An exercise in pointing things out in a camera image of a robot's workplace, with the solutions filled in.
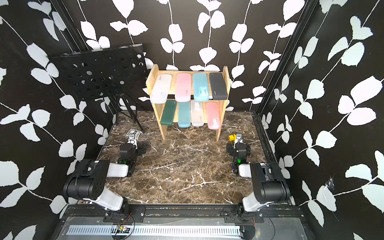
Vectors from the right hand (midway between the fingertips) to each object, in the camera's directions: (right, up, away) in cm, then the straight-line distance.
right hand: (237, 139), depth 94 cm
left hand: (-66, 0, 0) cm, 66 cm away
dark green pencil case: (-43, +17, -5) cm, 47 cm away
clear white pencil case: (-26, +16, -3) cm, 31 cm away
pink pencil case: (-16, +15, -5) cm, 23 cm away
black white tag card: (-68, +4, +10) cm, 69 cm away
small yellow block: (-1, 0, +9) cm, 10 cm away
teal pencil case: (-34, +16, -5) cm, 38 cm away
